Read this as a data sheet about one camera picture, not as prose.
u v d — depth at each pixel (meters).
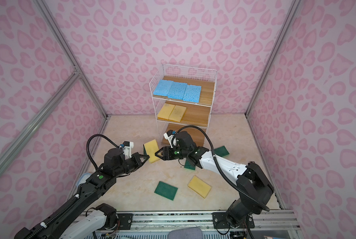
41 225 0.40
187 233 0.68
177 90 0.72
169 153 0.69
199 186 0.82
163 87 0.75
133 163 0.68
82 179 0.84
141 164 0.69
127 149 0.72
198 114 0.86
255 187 0.43
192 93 0.71
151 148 0.79
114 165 0.59
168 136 0.73
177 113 0.85
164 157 0.70
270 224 0.72
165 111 0.86
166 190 0.82
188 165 0.92
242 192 0.40
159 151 0.73
